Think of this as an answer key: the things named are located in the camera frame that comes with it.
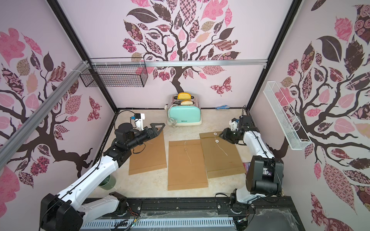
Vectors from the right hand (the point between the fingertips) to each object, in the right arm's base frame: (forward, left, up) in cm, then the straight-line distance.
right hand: (222, 138), depth 87 cm
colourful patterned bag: (-14, -14, -10) cm, 22 cm away
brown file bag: (-7, -1, -13) cm, 14 cm away
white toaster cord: (+16, +33, -1) cm, 37 cm away
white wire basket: (-7, -33, +18) cm, 38 cm away
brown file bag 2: (-13, +23, -14) cm, 30 cm away
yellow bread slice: (+33, +24, +8) cm, 41 cm away
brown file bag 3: (-5, +47, -13) cm, 49 cm away
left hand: (-3, +36, +15) cm, 39 cm away
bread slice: (+25, +22, +8) cm, 34 cm away
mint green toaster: (+21, +23, +5) cm, 32 cm away
